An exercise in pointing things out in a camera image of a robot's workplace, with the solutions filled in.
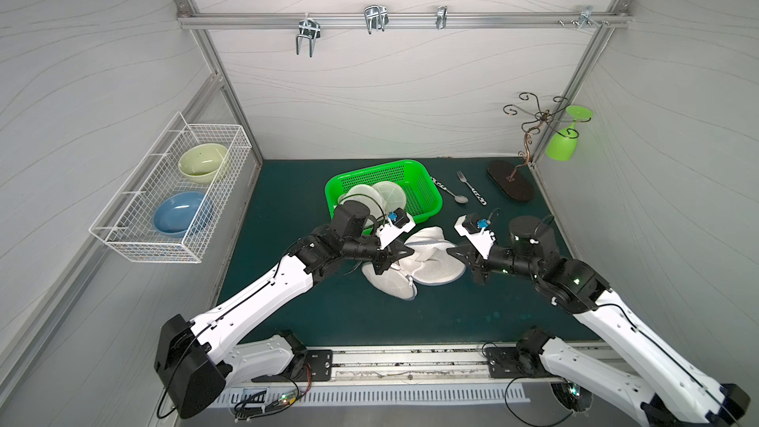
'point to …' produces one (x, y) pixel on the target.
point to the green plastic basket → (422, 199)
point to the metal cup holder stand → (515, 180)
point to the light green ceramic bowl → (204, 162)
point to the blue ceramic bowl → (176, 213)
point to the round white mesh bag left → (367, 196)
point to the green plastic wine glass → (563, 148)
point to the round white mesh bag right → (392, 195)
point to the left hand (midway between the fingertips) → (411, 251)
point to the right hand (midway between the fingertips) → (451, 245)
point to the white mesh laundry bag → (431, 263)
